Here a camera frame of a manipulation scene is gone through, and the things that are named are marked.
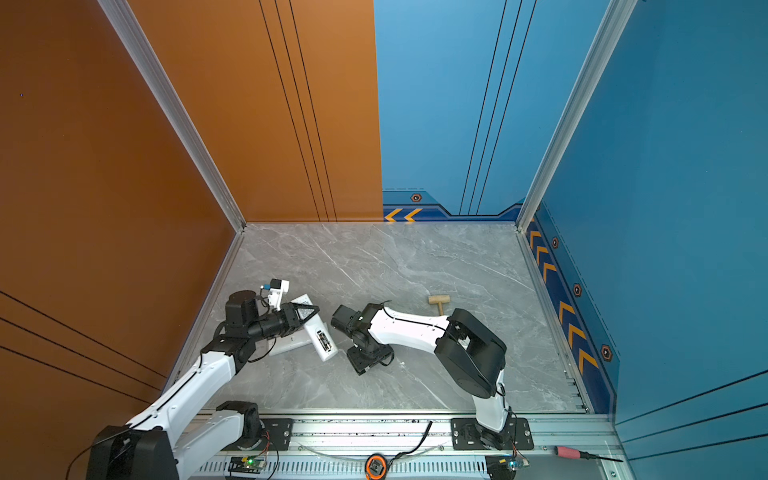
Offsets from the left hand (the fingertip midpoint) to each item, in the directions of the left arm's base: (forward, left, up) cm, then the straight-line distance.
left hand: (318, 309), depth 80 cm
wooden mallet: (+11, -36, -13) cm, 39 cm away
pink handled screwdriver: (-30, -63, -12) cm, 71 cm away
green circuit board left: (-33, +14, -16) cm, 39 cm away
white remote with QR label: (-3, +9, -13) cm, 16 cm away
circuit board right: (-33, -47, -16) cm, 60 cm away
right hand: (-11, -12, -13) cm, 21 cm away
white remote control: (-6, -1, -1) cm, 6 cm away
